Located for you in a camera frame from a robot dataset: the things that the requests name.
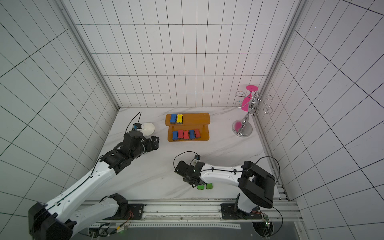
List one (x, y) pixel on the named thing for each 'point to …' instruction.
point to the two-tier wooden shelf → (194, 125)
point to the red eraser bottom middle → (186, 135)
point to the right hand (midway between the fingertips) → (184, 180)
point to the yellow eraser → (179, 119)
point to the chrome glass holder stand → (243, 128)
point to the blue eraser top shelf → (173, 118)
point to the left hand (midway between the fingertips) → (150, 142)
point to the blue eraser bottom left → (175, 135)
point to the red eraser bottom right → (197, 134)
